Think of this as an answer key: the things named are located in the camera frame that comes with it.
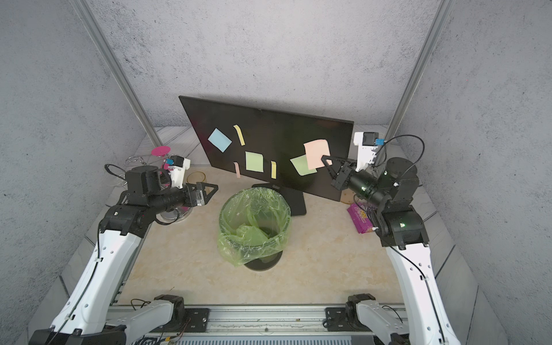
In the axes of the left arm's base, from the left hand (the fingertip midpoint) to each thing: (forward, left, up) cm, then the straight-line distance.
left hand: (211, 186), depth 68 cm
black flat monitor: (+34, -15, -9) cm, 38 cm away
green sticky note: (+9, -29, +1) cm, 30 cm away
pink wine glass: (+26, +28, -7) cm, 38 cm away
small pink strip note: (+20, -4, -13) cm, 24 cm away
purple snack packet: (+6, -56, -27) cm, 63 cm away
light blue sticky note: (+23, +1, 0) cm, 23 cm away
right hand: (-4, -32, +15) cm, 36 cm away
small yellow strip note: (+14, -20, -6) cm, 25 cm away
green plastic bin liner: (+1, -11, -24) cm, 26 cm away
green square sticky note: (+15, -12, -4) cm, 20 cm away
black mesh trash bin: (-14, -16, -28) cm, 35 cm away
